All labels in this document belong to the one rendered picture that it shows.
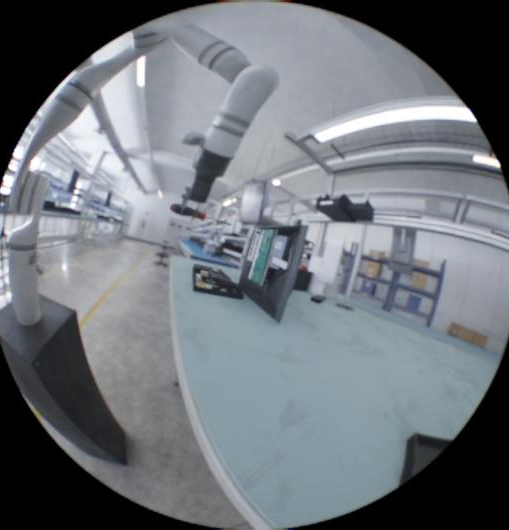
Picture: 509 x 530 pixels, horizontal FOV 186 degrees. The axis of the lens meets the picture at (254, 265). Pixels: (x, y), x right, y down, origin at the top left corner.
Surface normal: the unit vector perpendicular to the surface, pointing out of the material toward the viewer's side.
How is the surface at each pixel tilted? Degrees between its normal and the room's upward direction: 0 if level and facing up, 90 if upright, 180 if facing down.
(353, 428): 0
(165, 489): 0
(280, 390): 0
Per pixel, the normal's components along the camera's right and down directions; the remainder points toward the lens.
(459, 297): -0.83, -0.20
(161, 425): 0.27, -0.96
